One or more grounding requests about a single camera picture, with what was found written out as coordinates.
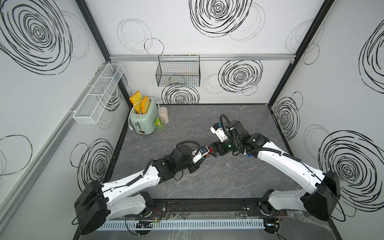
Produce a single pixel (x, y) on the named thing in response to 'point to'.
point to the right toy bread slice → (145, 104)
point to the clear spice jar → (163, 112)
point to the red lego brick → (211, 150)
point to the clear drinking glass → (160, 128)
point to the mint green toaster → (144, 123)
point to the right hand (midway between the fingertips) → (210, 149)
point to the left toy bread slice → (137, 97)
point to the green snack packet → (158, 122)
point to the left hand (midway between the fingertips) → (201, 156)
